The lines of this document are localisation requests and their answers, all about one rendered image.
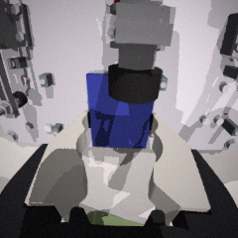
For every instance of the toggle clamp with red handle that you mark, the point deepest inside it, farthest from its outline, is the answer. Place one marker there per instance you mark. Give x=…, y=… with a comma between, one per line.
x=14, y=33
x=230, y=41

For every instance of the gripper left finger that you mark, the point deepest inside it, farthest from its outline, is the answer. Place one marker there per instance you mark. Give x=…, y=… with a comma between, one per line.
x=48, y=185

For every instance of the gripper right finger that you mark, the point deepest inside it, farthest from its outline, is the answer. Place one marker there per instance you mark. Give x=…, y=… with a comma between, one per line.
x=186, y=188

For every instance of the blue plate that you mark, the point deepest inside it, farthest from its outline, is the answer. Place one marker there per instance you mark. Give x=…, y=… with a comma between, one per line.
x=115, y=124

